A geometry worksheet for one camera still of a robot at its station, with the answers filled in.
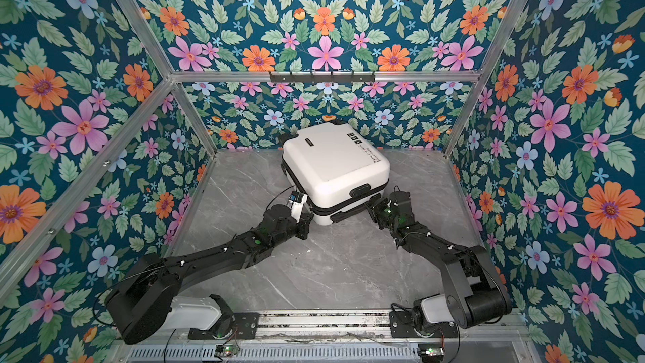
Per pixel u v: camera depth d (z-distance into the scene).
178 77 0.93
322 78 0.91
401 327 0.73
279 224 0.64
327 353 0.77
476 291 0.43
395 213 0.70
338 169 0.81
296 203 0.73
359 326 0.75
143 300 0.42
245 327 0.73
